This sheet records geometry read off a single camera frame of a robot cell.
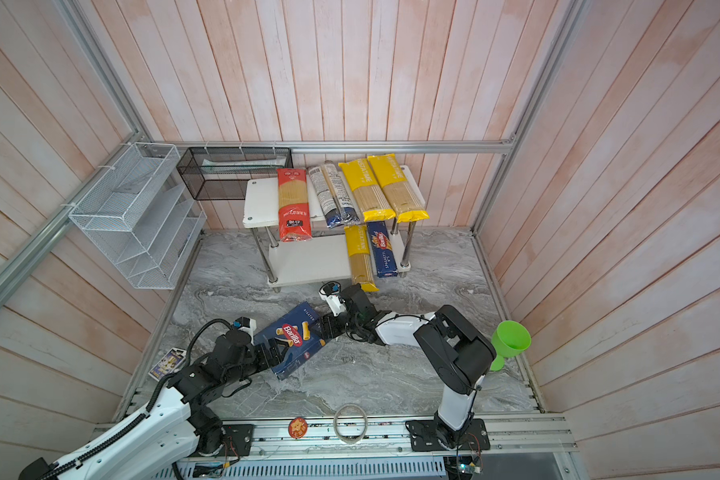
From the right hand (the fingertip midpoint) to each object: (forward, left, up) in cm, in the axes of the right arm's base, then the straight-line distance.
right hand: (316, 324), depth 88 cm
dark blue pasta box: (-2, +6, +2) cm, 6 cm away
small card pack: (-12, +42, -3) cm, 44 cm away
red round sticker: (-26, +2, -6) cm, 27 cm away
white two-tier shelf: (+23, +1, +2) cm, 23 cm away
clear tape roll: (-27, -8, -5) cm, 28 cm away
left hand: (-10, +9, +1) cm, 14 cm away
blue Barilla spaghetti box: (+27, -20, +4) cm, 34 cm away
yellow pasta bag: (+22, -13, +3) cm, 26 cm away
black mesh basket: (+47, +37, +21) cm, 63 cm away
